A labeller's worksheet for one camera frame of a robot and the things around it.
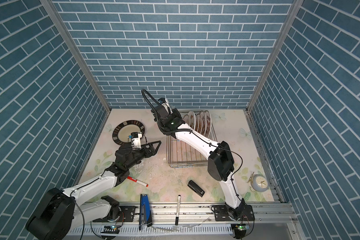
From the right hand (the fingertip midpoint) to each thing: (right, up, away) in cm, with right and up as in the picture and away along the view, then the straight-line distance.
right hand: (174, 109), depth 85 cm
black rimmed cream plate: (-39, -13, +22) cm, 47 cm away
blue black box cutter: (-13, -53, -13) cm, 56 cm away
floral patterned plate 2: (+17, -8, +7) cm, 20 cm away
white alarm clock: (+47, -40, -4) cm, 62 cm away
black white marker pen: (+3, -55, -13) cm, 56 cm away
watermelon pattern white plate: (+11, -5, +11) cm, 16 cm away
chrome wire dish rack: (+3, -28, +9) cm, 30 cm away
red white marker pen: (-21, -41, -1) cm, 46 cm away
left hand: (-9, -19, -4) cm, 22 cm away
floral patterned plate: (+14, -8, +6) cm, 18 cm away
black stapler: (+13, -43, -6) cm, 45 cm away
